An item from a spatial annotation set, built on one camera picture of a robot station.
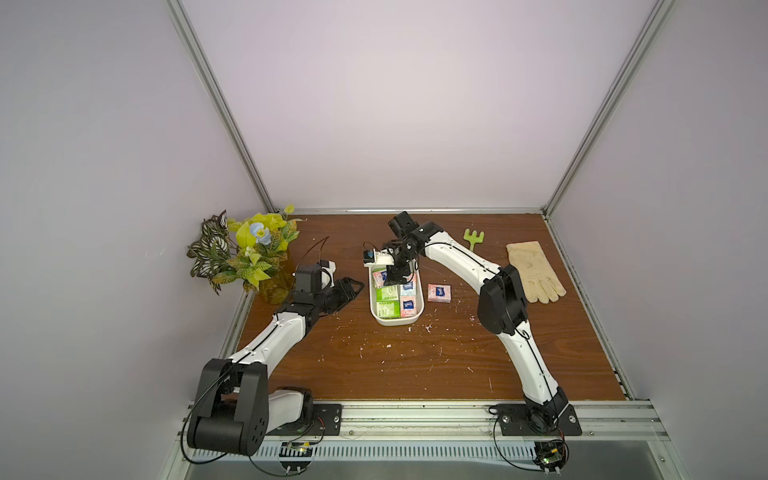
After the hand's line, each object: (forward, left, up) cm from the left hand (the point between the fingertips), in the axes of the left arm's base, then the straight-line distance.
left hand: (363, 287), depth 85 cm
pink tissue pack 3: (+4, -14, -8) cm, 17 cm away
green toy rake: (+28, -39, -10) cm, 49 cm away
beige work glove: (+11, -58, -11) cm, 60 cm away
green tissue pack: (+2, -7, -8) cm, 11 cm away
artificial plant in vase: (+6, +32, +10) cm, 34 cm away
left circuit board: (-38, +15, -14) cm, 43 cm away
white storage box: (-6, -10, -10) cm, 15 cm away
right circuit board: (-38, -47, -13) cm, 62 cm away
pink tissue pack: (+4, -24, -9) cm, 25 cm away
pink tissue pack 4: (-2, -13, -8) cm, 16 cm away
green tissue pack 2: (-2, -7, -8) cm, 11 cm away
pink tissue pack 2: (+7, -4, -5) cm, 9 cm away
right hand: (+12, -6, -2) cm, 13 cm away
